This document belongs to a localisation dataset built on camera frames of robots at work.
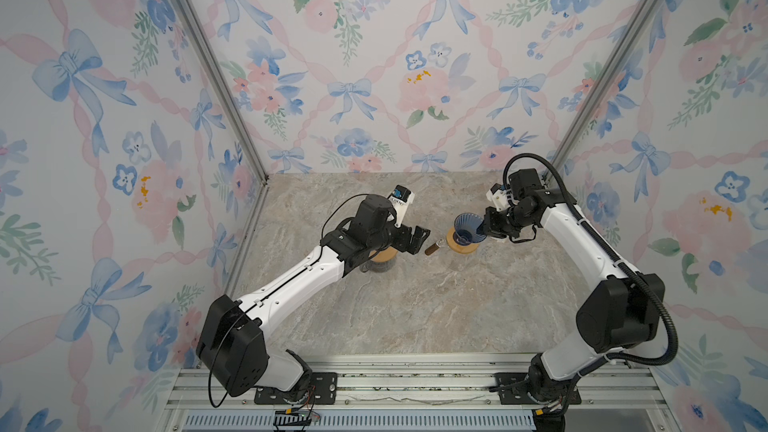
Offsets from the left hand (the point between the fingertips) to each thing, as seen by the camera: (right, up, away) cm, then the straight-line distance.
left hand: (416, 222), depth 77 cm
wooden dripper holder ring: (-8, -10, +9) cm, 16 cm away
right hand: (+19, -2, +8) cm, 20 cm away
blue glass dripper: (+16, -3, +11) cm, 19 cm away
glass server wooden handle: (+6, -9, +16) cm, 20 cm away
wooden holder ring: (+13, -8, +11) cm, 19 cm away
